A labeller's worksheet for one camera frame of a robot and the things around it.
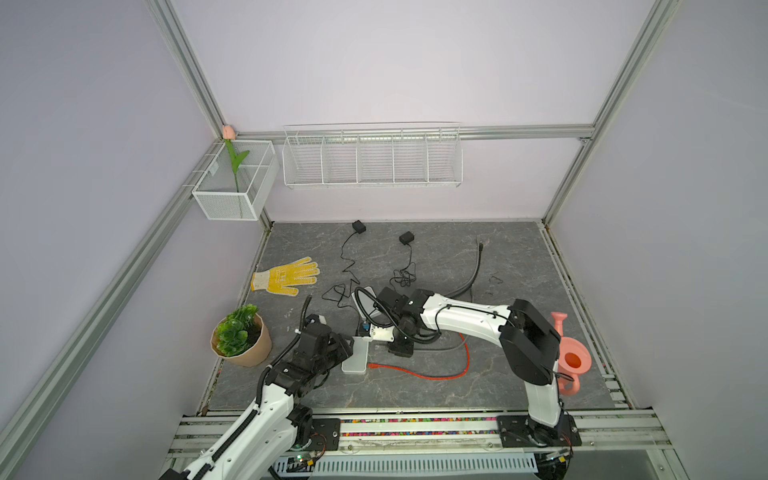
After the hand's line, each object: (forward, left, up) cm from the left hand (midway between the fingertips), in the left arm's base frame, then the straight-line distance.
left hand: (350, 346), depth 84 cm
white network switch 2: (+4, -6, +19) cm, 20 cm away
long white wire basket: (+55, -9, +25) cm, 61 cm away
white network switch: (-3, -2, -4) cm, 5 cm away
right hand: (0, -13, -2) cm, 13 cm away
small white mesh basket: (+34, +34, +30) cm, 57 cm away
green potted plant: (+1, +27, +9) cm, 28 cm away
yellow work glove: (+27, +26, -4) cm, 38 cm away
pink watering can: (-10, -58, +6) cm, 59 cm away
